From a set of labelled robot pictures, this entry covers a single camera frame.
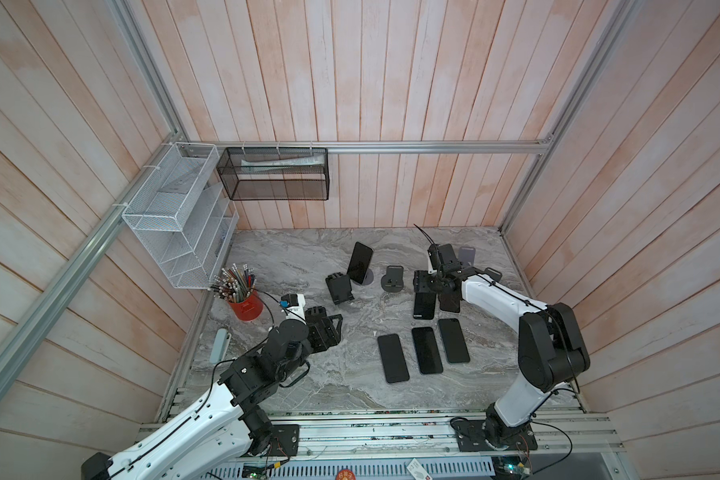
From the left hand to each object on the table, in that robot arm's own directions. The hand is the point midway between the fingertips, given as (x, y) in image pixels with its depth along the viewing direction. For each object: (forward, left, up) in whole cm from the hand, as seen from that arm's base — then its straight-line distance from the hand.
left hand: (330, 328), depth 73 cm
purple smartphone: (-2, -18, -18) cm, 26 cm away
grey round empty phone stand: (+25, -53, -11) cm, 60 cm away
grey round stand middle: (+25, -20, -16) cm, 36 cm away
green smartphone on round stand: (+29, -8, -9) cm, 31 cm away
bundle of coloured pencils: (+13, +28, 0) cm, 31 cm away
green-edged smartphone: (+5, -37, -19) cm, 42 cm away
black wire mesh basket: (+57, +22, +6) cm, 62 cm away
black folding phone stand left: (+22, -1, -15) cm, 26 cm away
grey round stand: (+29, -11, -19) cm, 37 cm away
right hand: (+22, -29, -10) cm, 38 cm away
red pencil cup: (+12, +26, -12) cm, 31 cm away
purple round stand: (+34, -46, -12) cm, 59 cm away
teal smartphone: (+14, -28, -13) cm, 34 cm away
